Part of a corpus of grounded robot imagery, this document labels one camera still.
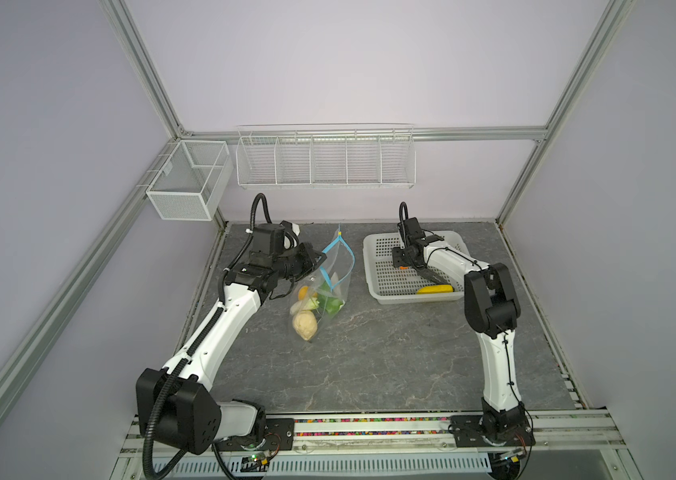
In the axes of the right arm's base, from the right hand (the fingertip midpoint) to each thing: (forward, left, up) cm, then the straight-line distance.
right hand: (403, 258), depth 105 cm
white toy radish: (-21, +33, +4) cm, 39 cm away
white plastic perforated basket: (-9, +6, -4) cm, 11 cm away
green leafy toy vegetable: (-22, +25, +8) cm, 34 cm away
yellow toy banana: (-14, -6, +2) cm, 16 cm away
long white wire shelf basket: (+22, +26, +27) cm, 44 cm away
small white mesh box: (+15, +72, +22) cm, 77 cm away
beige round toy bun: (-28, +31, +6) cm, 42 cm away
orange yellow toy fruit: (-14, +34, 0) cm, 37 cm away
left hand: (-18, +24, +22) cm, 37 cm away
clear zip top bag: (-17, +22, +18) cm, 33 cm away
